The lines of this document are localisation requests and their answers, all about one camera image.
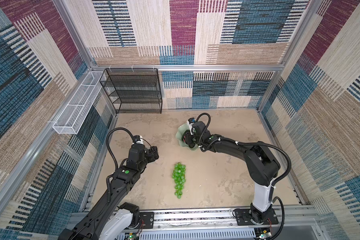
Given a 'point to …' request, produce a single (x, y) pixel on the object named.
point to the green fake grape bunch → (179, 176)
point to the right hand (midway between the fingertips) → (186, 136)
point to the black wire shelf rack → (133, 90)
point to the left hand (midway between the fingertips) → (151, 146)
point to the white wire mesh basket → (69, 121)
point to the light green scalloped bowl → (181, 128)
